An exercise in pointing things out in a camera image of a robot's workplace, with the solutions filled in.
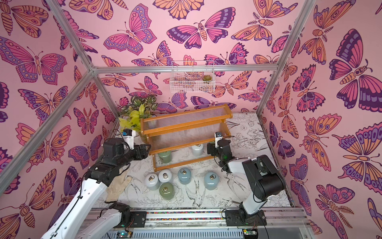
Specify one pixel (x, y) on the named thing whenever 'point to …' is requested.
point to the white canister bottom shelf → (197, 150)
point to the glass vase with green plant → (140, 107)
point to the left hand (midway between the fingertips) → (146, 144)
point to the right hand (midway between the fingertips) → (216, 141)
